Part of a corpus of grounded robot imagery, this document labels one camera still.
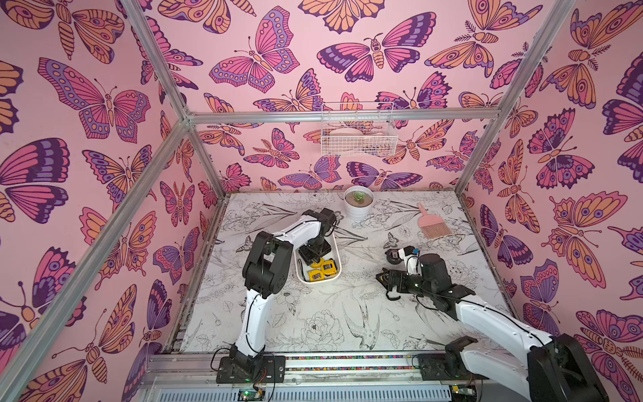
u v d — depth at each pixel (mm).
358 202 1030
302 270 947
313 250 827
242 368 640
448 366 704
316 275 901
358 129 945
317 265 940
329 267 925
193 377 731
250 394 710
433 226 1070
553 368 390
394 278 745
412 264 774
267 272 557
